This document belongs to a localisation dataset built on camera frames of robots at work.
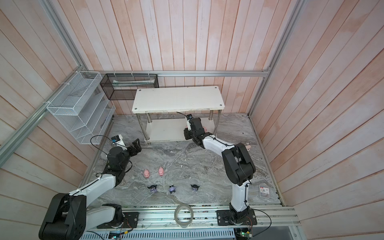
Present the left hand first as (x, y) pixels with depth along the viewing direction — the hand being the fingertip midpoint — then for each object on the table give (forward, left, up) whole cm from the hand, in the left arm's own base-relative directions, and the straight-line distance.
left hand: (134, 142), depth 88 cm
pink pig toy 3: (-1, -42, +14) cm, 44 cm away
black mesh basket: (+37, +13, +14) cm, 42 cm away
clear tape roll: (-40, -31, -12) cm, 52 cm away
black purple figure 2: (-24, -36, -9) cm, 44 cm away
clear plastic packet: (-24, -75, -11) cm, 80 cm away
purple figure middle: (-23, -24, -11) cm, 35 cm away
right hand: (+13, -32, -2) cm, 34 cm away
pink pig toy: (-14, -8, -12) cm, 20 cm away
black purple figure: (-24, -14, -9) cm, 29 cm away
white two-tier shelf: (+6, -19, +20) cm, 28 cm away
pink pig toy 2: (-13, -16, -12) cm, 24 cm away
